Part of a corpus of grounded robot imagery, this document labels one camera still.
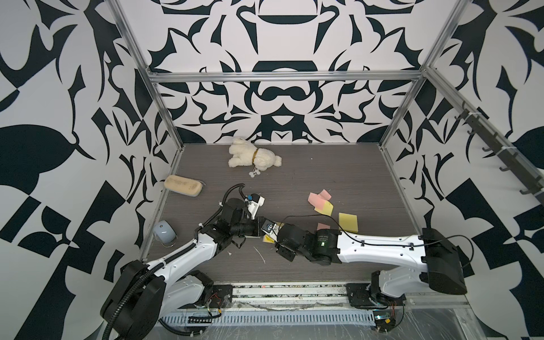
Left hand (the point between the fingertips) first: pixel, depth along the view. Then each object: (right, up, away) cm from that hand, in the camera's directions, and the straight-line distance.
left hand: (275, 222), depth 79 cm
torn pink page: (+20, -6, +14) cm, 25 cm away
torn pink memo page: (+20, +5, +19) cm, 28 cm away
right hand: (0, -4, -2) cm, 5 cm away
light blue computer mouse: (-42, -5, +2) cm, 42 cm away
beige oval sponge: (-42, +11, +20) cm, 48 cm away
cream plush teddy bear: (-15, +27, +26) cm, 40 cm away
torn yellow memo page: (+24, +1, +17) cm, 29 cm away
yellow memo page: (+32, -4, +14) cm, 35 cm away
